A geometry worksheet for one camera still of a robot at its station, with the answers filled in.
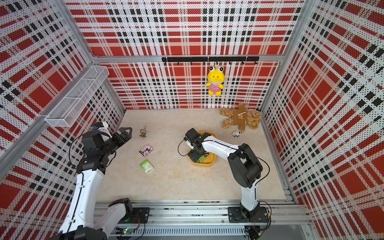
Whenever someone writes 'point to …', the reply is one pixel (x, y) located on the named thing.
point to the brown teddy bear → (241, 117)
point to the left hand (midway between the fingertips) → (130, 132)
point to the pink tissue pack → (146, 150)
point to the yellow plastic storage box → (206, 132)
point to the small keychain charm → (143, 132)
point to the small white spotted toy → (236, 133)
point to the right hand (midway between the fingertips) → (200, 152)
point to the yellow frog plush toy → (215, 78)
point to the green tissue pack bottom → (202, 158)
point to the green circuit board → (128, 231)
